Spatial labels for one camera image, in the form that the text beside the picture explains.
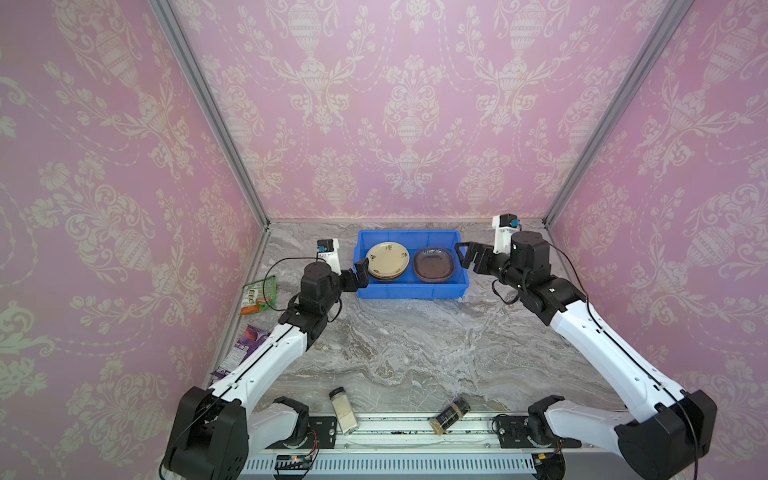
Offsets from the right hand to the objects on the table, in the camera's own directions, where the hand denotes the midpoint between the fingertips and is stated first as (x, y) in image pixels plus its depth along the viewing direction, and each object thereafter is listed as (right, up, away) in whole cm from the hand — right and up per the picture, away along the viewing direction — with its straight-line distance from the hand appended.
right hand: (469, 246), depth 76 cm
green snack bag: (-63, -16, +21) cm, 69 cm away
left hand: (-29, -4, +5) cm, 30 cm away
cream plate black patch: (-22, -11, +25) cm, 35 cm away
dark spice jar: (-5, -42, -2) cm, 43 cm away
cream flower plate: (-21, -5, +30) cm, 37 cm away
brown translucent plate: (-5, -6, +30) cm, 32 cm away
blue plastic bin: (-14, -12, +16) cm, 25 cm away
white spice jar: (-32, -42, 0) cm, 53 cm away
